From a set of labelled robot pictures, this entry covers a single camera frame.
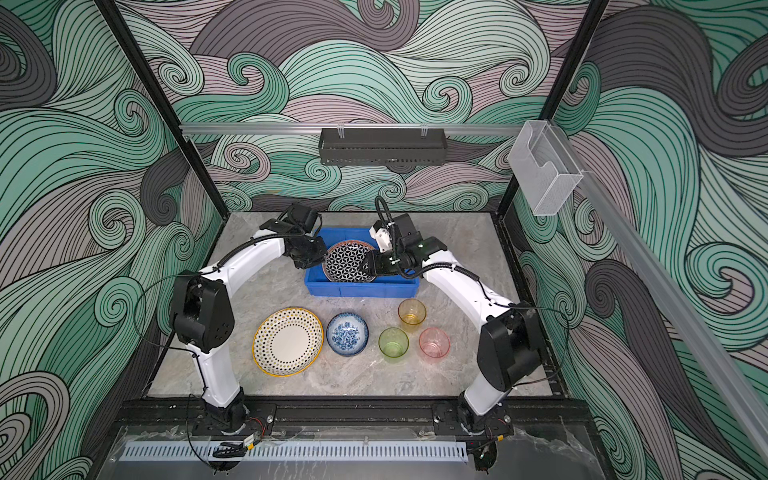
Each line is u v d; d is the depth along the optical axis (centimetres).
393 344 86
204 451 70
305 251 78
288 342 85
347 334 83
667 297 52
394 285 91
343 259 103
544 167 78
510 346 43
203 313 49
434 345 85
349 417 75
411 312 91
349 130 93
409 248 64
